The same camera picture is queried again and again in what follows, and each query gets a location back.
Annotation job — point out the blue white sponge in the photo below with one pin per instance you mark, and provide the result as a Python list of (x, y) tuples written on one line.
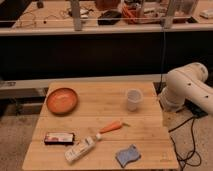
[(128, 155)]

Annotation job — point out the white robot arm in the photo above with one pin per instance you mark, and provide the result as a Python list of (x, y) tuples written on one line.
[(187, 83)]

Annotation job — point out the orange ceramic bowl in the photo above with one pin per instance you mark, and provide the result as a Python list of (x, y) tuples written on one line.
[(62, 101)]

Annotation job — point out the translucent plastic cup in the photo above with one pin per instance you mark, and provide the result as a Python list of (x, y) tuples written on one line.
[(133, 99)]

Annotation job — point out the orange toy carrot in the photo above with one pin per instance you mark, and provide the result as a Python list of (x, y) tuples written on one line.
[(112, 126)]

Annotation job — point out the black pouch on bench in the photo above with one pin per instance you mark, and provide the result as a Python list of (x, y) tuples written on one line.
[(109, 18)]

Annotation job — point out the orange tool on bench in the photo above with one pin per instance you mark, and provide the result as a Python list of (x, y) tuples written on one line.
[(131, 15)]

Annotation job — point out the white plastic bottle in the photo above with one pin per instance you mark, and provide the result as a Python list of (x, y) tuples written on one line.
[(81, 148)]

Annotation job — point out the black red flat box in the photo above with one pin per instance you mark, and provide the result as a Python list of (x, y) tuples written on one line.
[(59, 138)]

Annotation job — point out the black power adapter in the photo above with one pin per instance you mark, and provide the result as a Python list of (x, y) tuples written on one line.
[(195, 110)]

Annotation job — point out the long wooden workbench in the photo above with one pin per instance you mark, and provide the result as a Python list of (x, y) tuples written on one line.
[(50, 17)]

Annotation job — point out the grey metal post left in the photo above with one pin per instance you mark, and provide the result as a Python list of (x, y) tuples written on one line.
[(75, 8)]

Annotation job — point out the grey metal post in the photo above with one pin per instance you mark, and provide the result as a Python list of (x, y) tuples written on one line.
[(169, 16), (75, 8)]

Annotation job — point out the grey metal post right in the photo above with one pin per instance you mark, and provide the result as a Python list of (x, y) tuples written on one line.
[(169, 16)]

